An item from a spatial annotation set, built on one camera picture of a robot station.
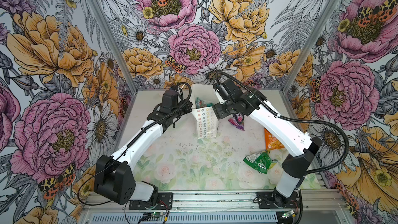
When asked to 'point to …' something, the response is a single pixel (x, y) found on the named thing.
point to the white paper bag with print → (202, 97)
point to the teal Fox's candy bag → (200, 103)
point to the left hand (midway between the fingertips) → (192, 107)
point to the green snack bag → (261, 160)
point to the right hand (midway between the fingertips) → (223, 113)
